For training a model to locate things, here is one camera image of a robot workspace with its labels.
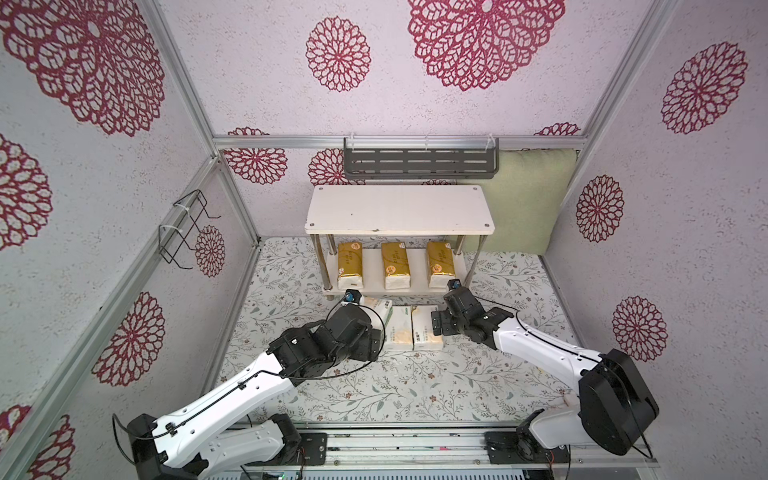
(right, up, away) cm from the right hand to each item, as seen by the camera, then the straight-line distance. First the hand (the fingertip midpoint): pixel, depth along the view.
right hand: (445, 314), depth 88 cm
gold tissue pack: (-29, +12, +4) cm, 32 cm away
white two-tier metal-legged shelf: (-5, +30, -7) cm, 31 cm away
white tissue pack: (-18, +4, -13) cm, 22 cm away
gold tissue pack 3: (0, +15, +6) cm, 16 cm away
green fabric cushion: (+29, +37, +11) cm, 48 cm away
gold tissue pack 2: (-14, +14, +6) cm, 21 cm away
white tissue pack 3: (-7, -4, +1) cm, 8 cm away
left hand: (-24, -3, -16) cm, 29 cm away
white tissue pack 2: (-14, -5, +2) cm, 15 cm away
